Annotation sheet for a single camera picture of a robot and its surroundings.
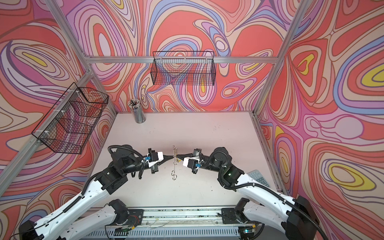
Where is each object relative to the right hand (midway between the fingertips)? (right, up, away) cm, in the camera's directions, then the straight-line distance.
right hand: (180, 156), depth 66 cm
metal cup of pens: (-34, +24, +39) cm, 57 cm away
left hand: (-3, +1, -2) cm, 4 cm away
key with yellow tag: (-1, -2, -1) cm, 2 cm away
